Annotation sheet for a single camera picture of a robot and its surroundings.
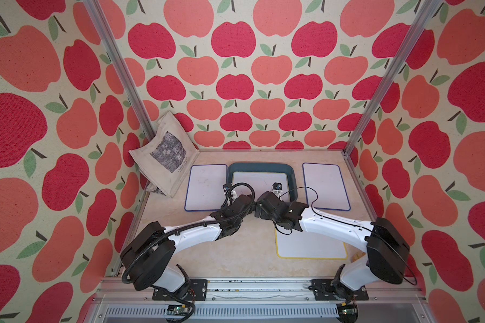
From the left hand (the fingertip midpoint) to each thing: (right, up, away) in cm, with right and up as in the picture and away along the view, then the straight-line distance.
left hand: (248, 204), depth 86 cm
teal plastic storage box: (+10, +16, +25) cm, 31 cm away
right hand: (+8, -3, -1) cm, 8 cm away
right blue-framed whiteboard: (+43, +9, +21) cm, 49 cm away
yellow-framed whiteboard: (+26, -17, -2) cm, 31 cm away
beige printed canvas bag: (-43, +19, +17) cm, 50 cm away
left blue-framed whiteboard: (-22, +4, +20) cm, 30 cm away
